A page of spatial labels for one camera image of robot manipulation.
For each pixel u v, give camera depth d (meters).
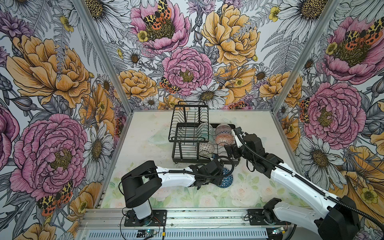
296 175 0.49
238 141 0.72
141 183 0.48
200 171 0.65
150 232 0.71
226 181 0.85
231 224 0.73
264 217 0.68
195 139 0.81
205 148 0.97
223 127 1.05
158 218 0.74
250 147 0.60
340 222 0.39
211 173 0.66
